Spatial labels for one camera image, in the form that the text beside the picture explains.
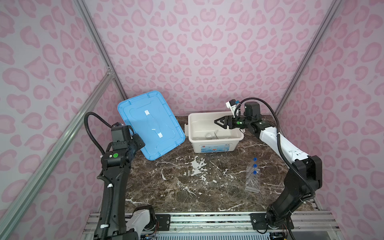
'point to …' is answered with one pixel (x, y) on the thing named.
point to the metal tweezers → (216, 135)
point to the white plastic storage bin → (200, 123)
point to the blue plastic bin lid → (148, 115)
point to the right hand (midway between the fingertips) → (220, 120)
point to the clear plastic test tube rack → (254, 185)
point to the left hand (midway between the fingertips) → (137, 137)
